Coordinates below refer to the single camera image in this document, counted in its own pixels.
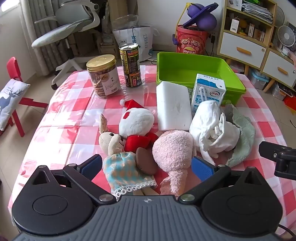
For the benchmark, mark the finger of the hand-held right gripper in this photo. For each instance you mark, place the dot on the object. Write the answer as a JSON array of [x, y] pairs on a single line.
[[284, 155]]

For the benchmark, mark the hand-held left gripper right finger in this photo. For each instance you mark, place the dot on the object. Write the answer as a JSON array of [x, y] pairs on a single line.
[[202, 170]]

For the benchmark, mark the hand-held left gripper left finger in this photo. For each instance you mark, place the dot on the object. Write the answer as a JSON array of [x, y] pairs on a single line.
[[91, 165]]

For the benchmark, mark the rabbit doll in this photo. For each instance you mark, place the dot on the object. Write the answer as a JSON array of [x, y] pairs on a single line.
[[120, 166]]

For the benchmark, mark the pink plush toy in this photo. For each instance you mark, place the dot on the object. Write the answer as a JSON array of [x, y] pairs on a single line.
[[172, 148]]

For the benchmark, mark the pale green towel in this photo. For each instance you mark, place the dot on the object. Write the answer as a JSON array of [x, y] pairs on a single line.
[[246, 139]]

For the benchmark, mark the white cloth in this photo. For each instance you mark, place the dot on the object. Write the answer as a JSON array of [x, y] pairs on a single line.
[[205, 125]]

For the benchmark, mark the brown foam ball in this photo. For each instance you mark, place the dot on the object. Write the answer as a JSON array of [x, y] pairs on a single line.
[[145, 162]]

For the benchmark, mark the santa plush toy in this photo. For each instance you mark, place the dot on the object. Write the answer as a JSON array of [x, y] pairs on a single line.
[[136, 120]]

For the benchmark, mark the green plastic bin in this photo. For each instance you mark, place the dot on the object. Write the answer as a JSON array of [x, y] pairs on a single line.
[[185, 67]]

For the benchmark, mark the red and white checked tablecloth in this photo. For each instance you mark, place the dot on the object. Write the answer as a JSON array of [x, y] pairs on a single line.
[[69, 115]]

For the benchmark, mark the white foam block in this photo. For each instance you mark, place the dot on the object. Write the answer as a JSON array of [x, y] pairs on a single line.
[[173, 106]]

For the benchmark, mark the clear plastic storage box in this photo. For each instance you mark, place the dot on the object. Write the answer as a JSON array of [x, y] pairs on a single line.
[[259, 80]]

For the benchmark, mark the white and blue milk carton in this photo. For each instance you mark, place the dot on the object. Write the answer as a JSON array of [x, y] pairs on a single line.
[[209, 87]]

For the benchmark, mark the clear cookie jar gold lid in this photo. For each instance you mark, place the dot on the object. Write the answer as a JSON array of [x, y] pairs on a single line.
[[104, 76]]

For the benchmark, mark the white pillow with deer print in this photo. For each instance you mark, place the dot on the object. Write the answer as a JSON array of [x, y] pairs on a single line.
[[9, 102]]

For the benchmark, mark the black and yellow can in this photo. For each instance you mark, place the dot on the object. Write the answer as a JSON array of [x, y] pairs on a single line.
[[130, 67]]

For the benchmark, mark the wooden cabinet with white drawers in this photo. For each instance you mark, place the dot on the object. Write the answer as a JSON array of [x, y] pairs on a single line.
[[242, 47]]

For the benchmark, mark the white desk fan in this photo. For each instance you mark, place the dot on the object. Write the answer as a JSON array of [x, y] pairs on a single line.
[[285, 36]]

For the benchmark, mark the grey curtain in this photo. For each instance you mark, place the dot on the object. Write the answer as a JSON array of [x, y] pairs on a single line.
[[41, 53]]

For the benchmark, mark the red chair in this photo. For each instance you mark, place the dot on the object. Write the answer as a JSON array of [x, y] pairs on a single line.
[[13, 67]]

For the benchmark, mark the red printed bucket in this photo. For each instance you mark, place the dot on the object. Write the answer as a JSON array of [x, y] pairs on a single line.
[[192, 41]]

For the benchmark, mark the white paper bag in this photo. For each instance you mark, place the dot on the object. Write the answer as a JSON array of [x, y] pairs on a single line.
[[138, 39]]

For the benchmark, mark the grey round fan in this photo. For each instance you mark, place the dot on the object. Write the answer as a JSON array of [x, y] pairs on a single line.
[[279, 16]]

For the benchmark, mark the small white box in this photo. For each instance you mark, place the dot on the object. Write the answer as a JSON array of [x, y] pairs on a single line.
[[234, 25]]

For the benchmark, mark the grey office chair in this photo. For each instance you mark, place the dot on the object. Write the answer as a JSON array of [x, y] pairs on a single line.
[[67, 27]]

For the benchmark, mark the stack of papers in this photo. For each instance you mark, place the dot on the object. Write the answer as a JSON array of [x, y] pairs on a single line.
[[256, 11]]

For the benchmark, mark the purple jumping ball toy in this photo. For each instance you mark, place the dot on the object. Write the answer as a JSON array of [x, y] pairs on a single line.
[[204, 19]]

